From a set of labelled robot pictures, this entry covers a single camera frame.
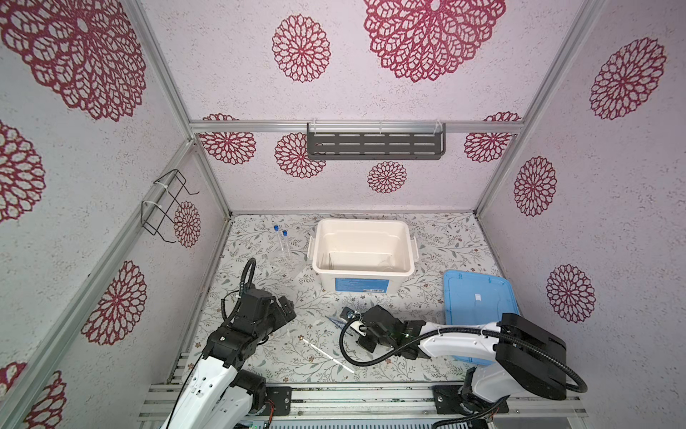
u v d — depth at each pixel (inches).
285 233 37.2
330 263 40.5
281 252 41.6
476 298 37.2
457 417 24.2
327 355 32.2
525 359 16.6
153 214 28.7
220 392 18.2
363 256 40.9
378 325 25.1
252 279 26.6
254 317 21.9
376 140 36.5
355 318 28.1
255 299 22.2
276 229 37.3
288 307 27.6
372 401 29.8
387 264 39.4
